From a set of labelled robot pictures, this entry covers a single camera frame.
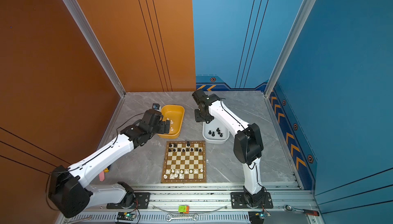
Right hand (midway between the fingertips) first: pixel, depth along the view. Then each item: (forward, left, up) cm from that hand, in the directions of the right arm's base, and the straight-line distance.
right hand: (199, 119), depth 89 cm
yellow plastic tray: (+11, +17, -9) cm, 22 cm away
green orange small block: (-43, +7, -11) cm, 45 cm away
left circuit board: (-46, +35, -14) cm, 59 cm away
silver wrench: (-46, +14, -13) cm, 50 cm away
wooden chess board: (-21, +9, -12) cm, 25 cm away
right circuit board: (-46, -27, -14) cm, 55 cm away
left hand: (-5, +20, +6) cm, 22 cm away
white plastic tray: (-3, -8, -10) cm, 13 cm away
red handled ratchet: (-43, -41, -12) cm, 61 cm away
